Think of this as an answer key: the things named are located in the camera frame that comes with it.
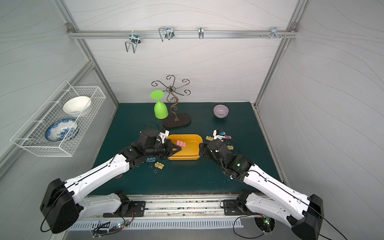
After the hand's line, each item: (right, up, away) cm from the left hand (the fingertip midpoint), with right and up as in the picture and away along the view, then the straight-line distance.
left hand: (182, 149), depth 73 cm
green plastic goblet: (-14, +20, +13) cm, 28 cm away
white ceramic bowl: (-56, +22, +3) cm, 60 cm away
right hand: (+12, +2, +1) cm, 12 cm away
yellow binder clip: (+16, +2, +26) cm, 31 cm away
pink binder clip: (-1, +2, +5) cm, 5 cm away
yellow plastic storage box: (+4, +1, +5) cm, 6 cm away
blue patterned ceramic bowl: (-52, +10, -8) cm, 54 cm away
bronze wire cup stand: (-8, +32, +13) cm, 36 cm away
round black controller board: (+42, -36, -2) cm, 55 cm away
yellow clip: (-15, -13, +13) cm, 24 cm away
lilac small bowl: (+27, +21, +41) cm, 53 cm away
